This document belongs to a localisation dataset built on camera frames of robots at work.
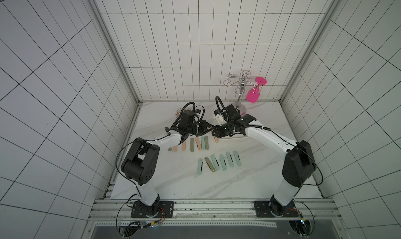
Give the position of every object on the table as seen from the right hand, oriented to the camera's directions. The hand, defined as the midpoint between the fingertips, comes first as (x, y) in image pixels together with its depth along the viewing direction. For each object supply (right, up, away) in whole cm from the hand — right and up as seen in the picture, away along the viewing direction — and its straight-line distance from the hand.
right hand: (214, 129), depth 87 cm
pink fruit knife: (-18, -11, +8) cm, 23 cm away
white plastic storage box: (+10, -3, -6) cm, 12 cm away
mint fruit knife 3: (-6, -10, +10) cm, 16 cm away
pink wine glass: (+28, +21, +16) cm, 38 cm away
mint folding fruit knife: (+15, -19, +2) cm, 24 cm away
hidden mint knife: (-8, -21, 0) cm, 23 cm away
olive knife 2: (-27, -13, +7) cm, 31 cm away
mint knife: (+1, -19, +1) cm, 19 cm away
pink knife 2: (+1, -5, -3) cm, 6 cm away
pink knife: (-24, -13, +8) cm, 28 cm away
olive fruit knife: (-13, -11, +9) cm, 19 cm away
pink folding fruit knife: (-9, -10, +11) cm, 17 cm away
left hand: (-1, 0, 0) cm, 1 cm away
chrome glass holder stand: (+18, +24, +14) cm, 33 cm away
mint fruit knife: (+10, -18, +3) cm, 21 cm away
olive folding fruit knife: (-4, -10, +10) cm, 15 cm away
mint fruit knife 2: (+5, -19, +1) cm, 20 cm away
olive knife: (-1, -22, -1) cm, 22 cm away
